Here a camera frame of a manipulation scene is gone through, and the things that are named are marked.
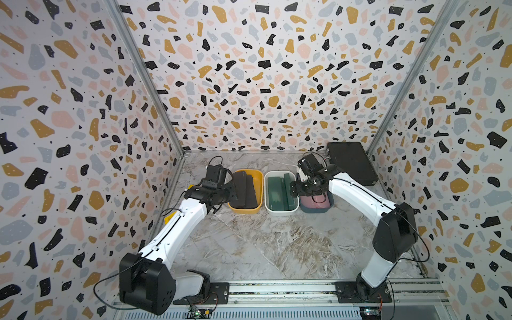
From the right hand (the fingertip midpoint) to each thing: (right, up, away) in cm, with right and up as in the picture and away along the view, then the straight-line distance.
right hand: (298, 191), depth 87 cm
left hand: (-27, +1, -5) cm, 27 cm away
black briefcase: (+34, +15, +23) cm, 43 cm away
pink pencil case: (+5, -2, -14) cm, 15 cm away
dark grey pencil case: (-24, -3, +7) cm, 25 cm away
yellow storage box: (-19, +5, +19) cm, 27 cm away
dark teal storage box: (+11, -10, +7) cm, 17 cm away
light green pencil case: (-9, -3, +10) cm, 14 cm away
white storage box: (-7, +7, +19) cm, 22 cm away
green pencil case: (-3, -5, +5) cm, 8 cm away
